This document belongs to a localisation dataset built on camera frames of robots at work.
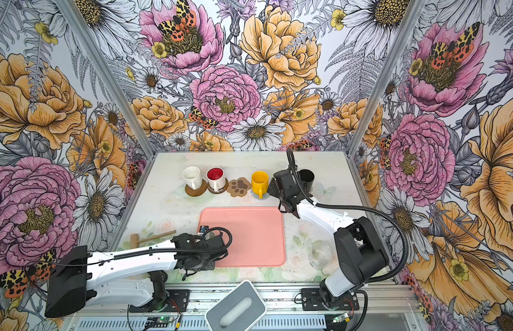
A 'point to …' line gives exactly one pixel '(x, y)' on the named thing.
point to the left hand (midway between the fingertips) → (202, 265)
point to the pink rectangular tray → (258, 236)
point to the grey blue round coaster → (256, 196)
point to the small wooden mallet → (134, 238)
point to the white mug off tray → (192, 176)
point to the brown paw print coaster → (238, 187)
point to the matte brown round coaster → (198, 192)
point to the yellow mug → (260, 183)
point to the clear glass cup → (321, 254)
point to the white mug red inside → (216, 176)
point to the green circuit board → (157, 321)
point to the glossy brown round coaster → (220, 191)
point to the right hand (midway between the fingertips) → (276, 190)
